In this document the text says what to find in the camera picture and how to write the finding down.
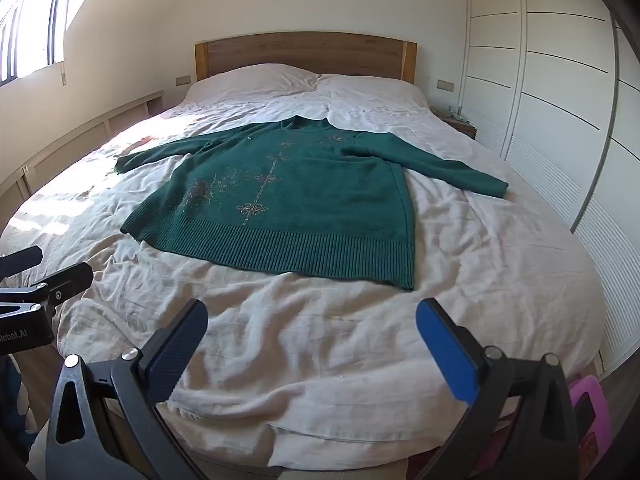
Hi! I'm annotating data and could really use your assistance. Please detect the white panelled wardrobe doors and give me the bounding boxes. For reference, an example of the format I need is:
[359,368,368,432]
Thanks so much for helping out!
[462,0,640,371]

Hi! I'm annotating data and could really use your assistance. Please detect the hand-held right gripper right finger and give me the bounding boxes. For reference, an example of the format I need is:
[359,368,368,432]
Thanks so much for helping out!
[415,298,581,480]

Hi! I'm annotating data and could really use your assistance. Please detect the wooden nightstand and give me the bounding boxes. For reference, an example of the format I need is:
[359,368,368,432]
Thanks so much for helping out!
[432,107,478,140]

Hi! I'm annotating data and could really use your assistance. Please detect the pink plastic stool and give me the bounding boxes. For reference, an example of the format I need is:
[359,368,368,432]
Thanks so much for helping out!
[570,374,613,461]

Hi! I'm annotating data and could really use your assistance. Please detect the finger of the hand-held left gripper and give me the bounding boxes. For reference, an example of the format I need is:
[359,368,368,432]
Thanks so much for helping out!
[0,246,44,278]
[30,261,95,319]

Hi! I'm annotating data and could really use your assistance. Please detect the wooden headboard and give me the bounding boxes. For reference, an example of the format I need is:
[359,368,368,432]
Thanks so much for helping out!
[194,31,418,85]

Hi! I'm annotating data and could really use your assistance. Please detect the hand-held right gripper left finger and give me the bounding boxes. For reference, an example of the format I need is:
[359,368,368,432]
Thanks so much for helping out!
[45,299,209,480]

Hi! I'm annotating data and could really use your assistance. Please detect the blue and white cloth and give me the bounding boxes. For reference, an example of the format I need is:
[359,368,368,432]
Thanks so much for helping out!
[0,355,38,461]

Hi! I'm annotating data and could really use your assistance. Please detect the beige bed sheet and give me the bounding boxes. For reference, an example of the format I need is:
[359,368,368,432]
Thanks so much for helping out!
[0,62,608,471]

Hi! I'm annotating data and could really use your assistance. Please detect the beige pillow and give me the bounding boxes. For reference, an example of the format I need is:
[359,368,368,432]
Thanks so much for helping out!
[317,73,428,111]
[185,63,321,106]

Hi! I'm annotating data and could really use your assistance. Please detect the window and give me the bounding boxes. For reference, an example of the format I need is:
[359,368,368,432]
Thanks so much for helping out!
[0,0,68,86]

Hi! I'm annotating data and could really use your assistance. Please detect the green knitted sweater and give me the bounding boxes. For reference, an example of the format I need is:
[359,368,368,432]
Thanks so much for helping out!
[114,115,511,292]

